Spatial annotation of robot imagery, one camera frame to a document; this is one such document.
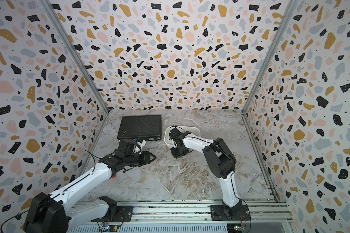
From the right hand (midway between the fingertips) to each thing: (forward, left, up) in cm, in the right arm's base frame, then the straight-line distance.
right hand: (176, 155), depth 96 cm
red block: (-25, +22, +28) cm, 44 cm away
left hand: (-9, +11, +13) cm, 19 cm away
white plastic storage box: (+17, -12, +4) cm, 22 cm away
